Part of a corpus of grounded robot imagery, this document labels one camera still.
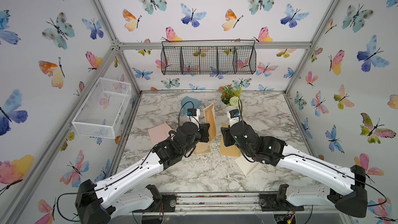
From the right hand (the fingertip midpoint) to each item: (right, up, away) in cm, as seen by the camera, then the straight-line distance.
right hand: (225, 127), depth 70 cm
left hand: (-6, +1, +1) cm, 6 cm away
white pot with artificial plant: (+7, +15, +28) cm, 32 cm away
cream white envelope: (+13, -23, +13) cm, 29 cm away
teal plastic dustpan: (-15, +12, +44) cm, 48 cm away
